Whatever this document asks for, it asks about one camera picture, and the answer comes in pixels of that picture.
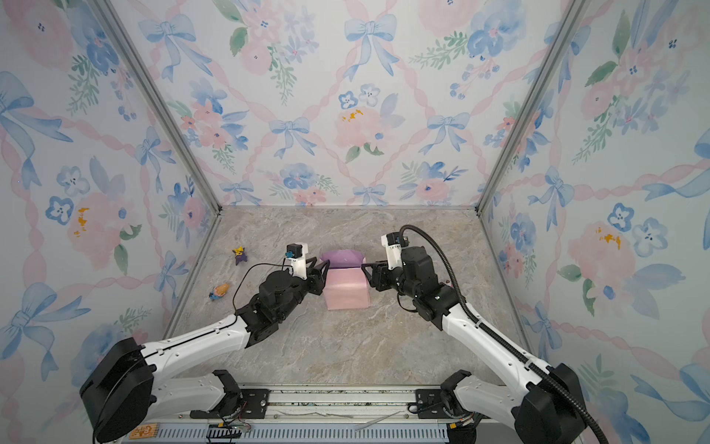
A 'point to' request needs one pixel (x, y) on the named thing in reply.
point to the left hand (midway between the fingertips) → (325, 259)
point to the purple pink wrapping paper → (347, 283)
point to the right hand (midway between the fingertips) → (371, 263)
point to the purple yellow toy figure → (239, 254)
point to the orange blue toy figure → (219, 291)
